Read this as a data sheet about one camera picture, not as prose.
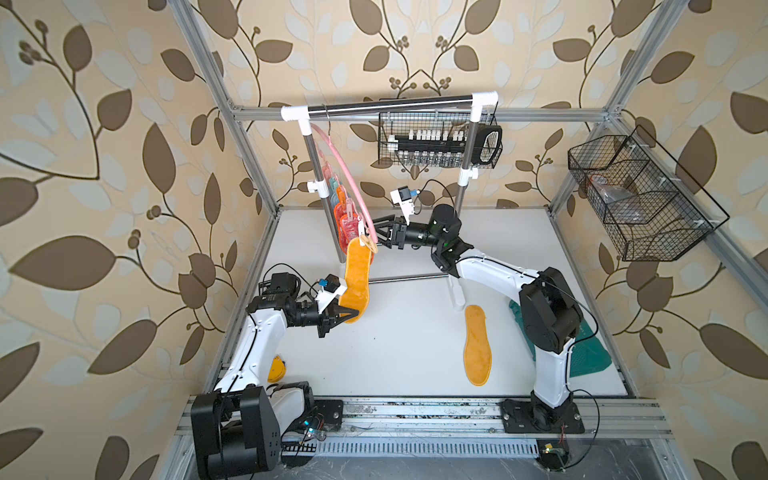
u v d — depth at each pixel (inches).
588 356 31.1
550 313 20.0
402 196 27.3
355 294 28.4
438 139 32.5
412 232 27.8
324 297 26.4
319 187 28.3
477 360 32.8
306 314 26.6
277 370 31.8
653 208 28.5
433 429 29.0
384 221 29.4
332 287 26.0
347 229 30.8
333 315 27.3
